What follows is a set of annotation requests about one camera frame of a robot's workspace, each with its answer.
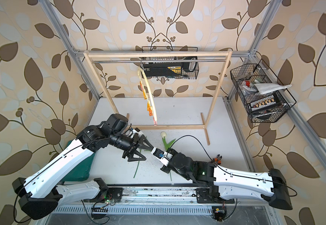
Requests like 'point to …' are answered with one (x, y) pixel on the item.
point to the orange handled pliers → (218, 158)
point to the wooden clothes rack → (204, 126)
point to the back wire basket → (189, 70)
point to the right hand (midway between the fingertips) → (157, 151)
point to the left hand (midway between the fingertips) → (150, 153)
